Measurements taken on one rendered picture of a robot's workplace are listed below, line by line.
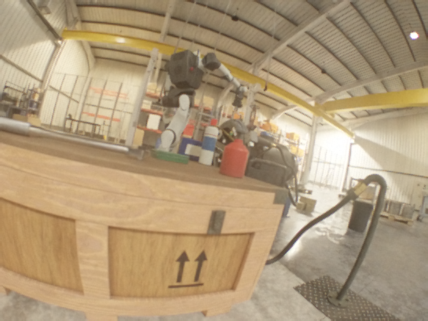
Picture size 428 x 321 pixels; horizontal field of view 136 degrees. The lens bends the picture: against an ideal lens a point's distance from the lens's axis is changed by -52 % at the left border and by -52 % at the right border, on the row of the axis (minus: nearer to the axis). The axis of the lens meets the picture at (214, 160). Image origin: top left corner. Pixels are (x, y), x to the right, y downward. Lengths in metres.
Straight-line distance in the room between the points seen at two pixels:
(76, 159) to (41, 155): 0.08
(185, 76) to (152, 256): 1.36
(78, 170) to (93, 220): 0.10
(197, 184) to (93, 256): 0.28
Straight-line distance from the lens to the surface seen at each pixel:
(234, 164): 0.52
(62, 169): 0.37
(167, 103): 1.63
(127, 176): 0.35
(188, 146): 0.97
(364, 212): 2.55
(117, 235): 0.41
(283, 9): 9.74
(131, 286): 0.50
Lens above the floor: 0.52
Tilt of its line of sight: 1 degrees down
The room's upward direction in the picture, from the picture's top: 12 degrees clockwise
